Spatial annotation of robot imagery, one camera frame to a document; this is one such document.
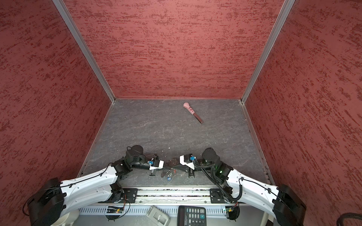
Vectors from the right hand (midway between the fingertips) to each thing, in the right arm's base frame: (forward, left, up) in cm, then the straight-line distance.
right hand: (173, 169), depth 67 cm
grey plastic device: (-17, +9, -16) cm, 25 cm away
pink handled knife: (+56, -8, -14) cm, 58 cm away
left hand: (+2, +2, -4) cm, 5 cm away
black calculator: (-18, -8, -14) cm, 24 cm away
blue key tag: (-2, +3, -9) cm, 9 cm away
